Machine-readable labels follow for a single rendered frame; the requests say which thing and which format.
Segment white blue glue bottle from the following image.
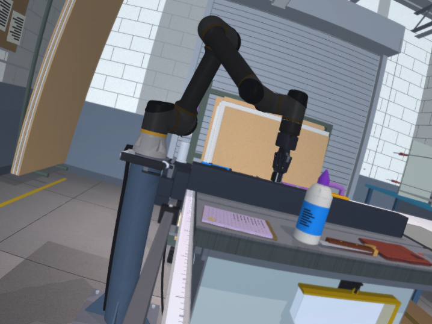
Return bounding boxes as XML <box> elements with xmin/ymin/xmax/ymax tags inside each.
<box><xmin>292</xmin><ymin>169</ymin><xmax>334</xmax><ymax>246</ymax></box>

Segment pale green panel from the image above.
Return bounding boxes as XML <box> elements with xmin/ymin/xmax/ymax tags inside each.
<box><xmin>397</xmin><ymin>140</ymin><xmax>432</xmax><ymax>204</ymax></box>

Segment brown wooden try square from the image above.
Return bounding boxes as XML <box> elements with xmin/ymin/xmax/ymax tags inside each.
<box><xmin>324</xmin><ymin>237</ymin><xmax>380</xmax><ymax>257</ymax></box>

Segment grey angled metal bar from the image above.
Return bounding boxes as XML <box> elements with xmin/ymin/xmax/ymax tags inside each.
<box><xmin>125</xmin><ymin>202</ymin><xmax>182</xmax><ymax>324</ymax></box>

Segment grey roller door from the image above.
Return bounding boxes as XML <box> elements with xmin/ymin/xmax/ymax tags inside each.
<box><xmin>187</xmin><ymin>0</ymin><xmax>406</xmax><ymax>201</ymax></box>

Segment stacked tan sheet boards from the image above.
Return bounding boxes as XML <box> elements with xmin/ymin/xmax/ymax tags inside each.
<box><xmin>200</xmin><ymin>96</ymin><xmax>330</xmax><ymax>190</ymax></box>

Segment dark rip fence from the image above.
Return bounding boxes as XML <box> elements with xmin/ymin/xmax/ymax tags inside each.
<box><xmin>153</xmin><ymin>161</ymin><xmax>410</xmax><ymax>238</ymax></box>

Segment brown notice board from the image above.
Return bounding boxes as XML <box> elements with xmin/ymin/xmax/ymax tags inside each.
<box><xmin>0</xmin><ymin>0</ymin><xmax>31</xmax><ymax>54</ymax></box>

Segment brown cardboard box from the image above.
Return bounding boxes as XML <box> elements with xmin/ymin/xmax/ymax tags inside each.
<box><xmin>403</xmin><ymin>299</ymin><xmax>432</xmax><ymax>324</ymax></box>

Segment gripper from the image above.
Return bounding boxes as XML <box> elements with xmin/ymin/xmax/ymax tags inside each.
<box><xmin>271</xmin><ymin>132</ymin><xmax>300</xmax><ymax>183</ymax></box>

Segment white cylinder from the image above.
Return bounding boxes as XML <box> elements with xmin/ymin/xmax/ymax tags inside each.
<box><xmin>177</xmin><ymin>140</ymin><xmax>191</xmax><ymax>163</ymax></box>

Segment yellow framed white box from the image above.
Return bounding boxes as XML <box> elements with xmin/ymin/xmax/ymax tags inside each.
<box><xmin>289</xmin><ymin>282</ymin><xmax>403</xmax><ymax>324</ymax></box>

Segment white ruler fence rail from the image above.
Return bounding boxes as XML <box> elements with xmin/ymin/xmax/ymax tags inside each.
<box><xmin>161</xmin><ymin>188</ymin><xmax>197</xmax><ymax>324</ymax></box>

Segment large leaning plywood sheets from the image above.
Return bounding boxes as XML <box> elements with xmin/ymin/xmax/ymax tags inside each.
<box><xmin>10</xmin><ymin>0</ymin><xmax>125</xmax><ymax>176</ymax></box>

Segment light blue table saw body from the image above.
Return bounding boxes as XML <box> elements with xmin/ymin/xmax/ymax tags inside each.
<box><xmin>162</xmin><ymin>192</ymin><xmax>432</xmax><ymax>324</ymax></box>

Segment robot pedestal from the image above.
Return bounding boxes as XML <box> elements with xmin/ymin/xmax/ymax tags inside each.
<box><xmin>84</xmin><ymin>144</ymin><xmax>170</xmax><ymax>324</ymax></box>

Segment black cable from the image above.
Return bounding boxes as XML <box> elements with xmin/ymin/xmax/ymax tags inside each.
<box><xmin>160</xmin><ymin>241</ymin><xmax>170</xmax><ymax>324</ymax></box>

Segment green vertical pipe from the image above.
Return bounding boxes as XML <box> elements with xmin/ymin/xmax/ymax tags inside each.
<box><xmin>18</xmin><ymin>0</ymin><xmax>54</xmax><ymax>136</ymax></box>

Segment blue side table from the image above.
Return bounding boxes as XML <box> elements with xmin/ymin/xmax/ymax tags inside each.
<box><xmin>364</xmin><ymin>182</ymin><xmax>432</xmax><ymax>214</ymax></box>

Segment blue flat tool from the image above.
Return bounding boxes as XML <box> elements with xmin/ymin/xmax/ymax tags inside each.
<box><xmin>201</xmin><ymin>161</ymin><xmax>233</xmax><ymax>172</ymax></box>

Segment green sheet rack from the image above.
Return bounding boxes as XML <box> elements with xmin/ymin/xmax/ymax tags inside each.
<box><xmin>167</xmin><ymin>79</ymin><xmax>334</xmax><ymax>170</ymax></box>

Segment black small block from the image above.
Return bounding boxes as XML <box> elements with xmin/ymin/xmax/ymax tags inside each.
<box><xmin>338</xmin><ymin>279</ymin><xmax>364</xmax><ymax>294</ymax></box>

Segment pink paper clipboard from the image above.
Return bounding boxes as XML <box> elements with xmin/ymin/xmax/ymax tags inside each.
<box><xmin>201</xmin><ymin>205</ymin><xmax>279</xmax><ymax>241</ymax></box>

